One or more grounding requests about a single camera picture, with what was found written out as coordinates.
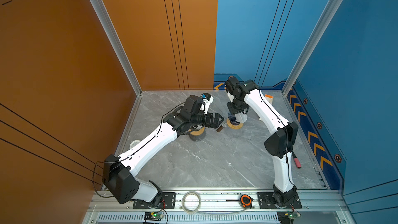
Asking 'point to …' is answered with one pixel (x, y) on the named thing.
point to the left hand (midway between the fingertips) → (216, 115)
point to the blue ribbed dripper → (232, 119)
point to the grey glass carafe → (197, 138)
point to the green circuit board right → (287, 216)
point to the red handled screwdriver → (297, 162)
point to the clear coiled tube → (194, 211)
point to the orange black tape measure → (245, 201)
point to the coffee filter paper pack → (269, 98)
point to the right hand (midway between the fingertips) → (234, 111)
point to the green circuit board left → (154, 215)
